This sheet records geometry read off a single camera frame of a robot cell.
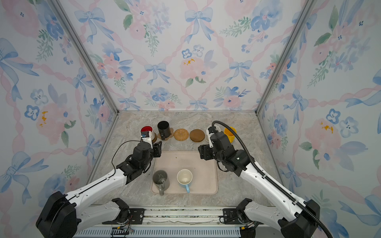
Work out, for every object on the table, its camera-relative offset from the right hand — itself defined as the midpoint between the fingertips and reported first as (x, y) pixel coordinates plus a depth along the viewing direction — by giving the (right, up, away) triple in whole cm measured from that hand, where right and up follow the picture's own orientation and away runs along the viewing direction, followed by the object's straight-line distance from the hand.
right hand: (204, 146), depth 75 cm
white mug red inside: (-36, +9, +24) cm, 44 cm away
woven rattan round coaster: (-14, +4, +31) cm, 35 cm away
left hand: (-25, +2, +7) cm, 26 cm away
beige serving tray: (+1, -17, +12) cm, 21 cm away
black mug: (-25, +9, +23) cm, 35 cm away
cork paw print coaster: (-24, +2, +27) cm, 36 cm away
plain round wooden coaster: (-3, +4, +31) cm, 32 cm away
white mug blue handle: (-10, -19, +10) cm, 24 cm away
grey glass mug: (-24, -19, +8) cm, 32 cm away
